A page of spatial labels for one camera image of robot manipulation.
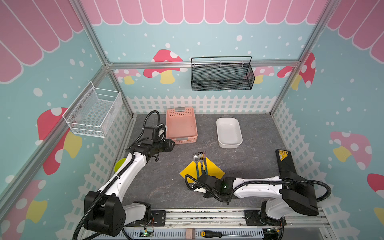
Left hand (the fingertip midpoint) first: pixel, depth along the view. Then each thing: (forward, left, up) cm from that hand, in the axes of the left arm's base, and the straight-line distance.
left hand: (172, 146), depth 83 cm
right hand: (-16, -17, -12) cm, 26 cm away
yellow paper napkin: (-7, -10, -18) cm, 21 cm away
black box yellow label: (-4, -69, -14) cm, 70 cm away
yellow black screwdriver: (-39, -19, -13) cm, 45 cm away
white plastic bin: (+23, -37, -17) cm, 47 cm away
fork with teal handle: (+3, -17, -16) cm, 23 cm away
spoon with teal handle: (0, -13, -14) cm, 19 cm away
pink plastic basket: (+29, -1, -16) cm, 33 cm away
